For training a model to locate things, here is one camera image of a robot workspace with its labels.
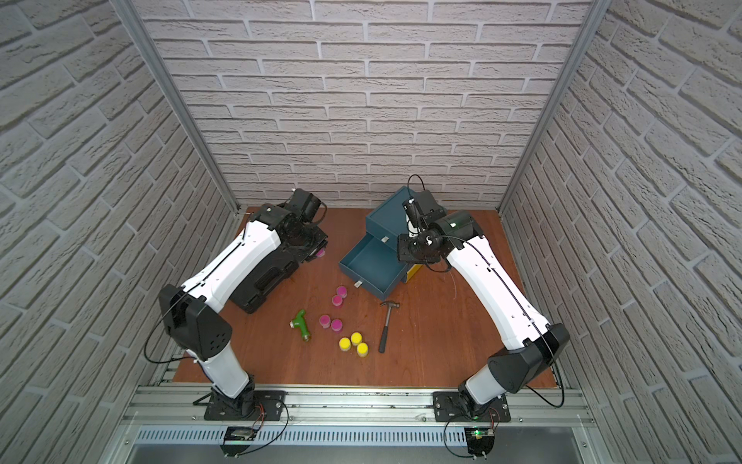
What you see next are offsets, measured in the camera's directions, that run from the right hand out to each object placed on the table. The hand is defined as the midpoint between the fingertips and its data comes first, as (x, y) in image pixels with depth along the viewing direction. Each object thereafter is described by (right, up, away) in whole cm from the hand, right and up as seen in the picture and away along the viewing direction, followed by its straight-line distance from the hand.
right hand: (409, 253), depth 73 cm
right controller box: (+17, -47, -3) cm, 50 cm away
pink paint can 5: (-21, -23, +12) cm, 33 cm away
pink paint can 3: (-22, -16, +17) cm, 32 cm away
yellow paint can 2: (-13, -28, +8) cm, 32 cm away
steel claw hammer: (-7, -26, +12) cm, 30 cm away
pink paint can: (-25, -1, +8) cm, 26 cm away
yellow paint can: (-15, -26, +10) cm, 31 cm away
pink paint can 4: (-25, -22, +13) cm, 36 cm away
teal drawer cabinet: (-5, +9, +12) cm, 16 cm away
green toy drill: (-32, -22, +12) cm, 41 cm away
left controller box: (-44, -47, -3) cm, 64 cm away
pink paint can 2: (-20, -14, +19) cm, 31 cm away
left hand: (-22, +3, +9) cm, 24 cm away
